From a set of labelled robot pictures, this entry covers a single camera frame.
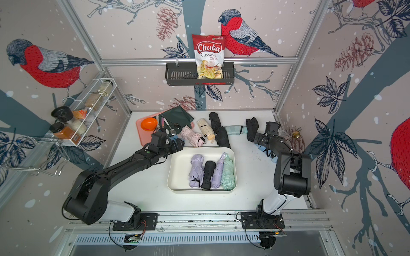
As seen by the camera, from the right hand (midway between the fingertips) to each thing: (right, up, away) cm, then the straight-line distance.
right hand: (264, 138), depth 97 cm
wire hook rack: (-98, -3, -39) cm, 106 cm away
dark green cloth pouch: (-60, +12, +17) cm, 64 cm away
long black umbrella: (-26, 0, +3) cm, 26 cm away
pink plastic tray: (-80, +1, +10) cm, 81 cm away
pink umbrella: (-43, -1, +2) cm, 43 cm away
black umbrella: (-35, -16, -10) cm, 40 cm away
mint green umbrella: (-25, -20, -18) cm, 37 cm away
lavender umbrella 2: (-31, -19, -15) cm, 39 cm away
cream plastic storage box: (-53, -19, -7) cm, 56 cm away
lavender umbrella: (-41, -17, -15) cm, 47 cm away
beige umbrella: (-37, +5, +8) cm, 38 cm away
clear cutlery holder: (+14, +2, -7) cm, 16 cm away
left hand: (-51, -1, -8) cm, 51 cm away
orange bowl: (-77, +9, +12) cm, 79 cm away
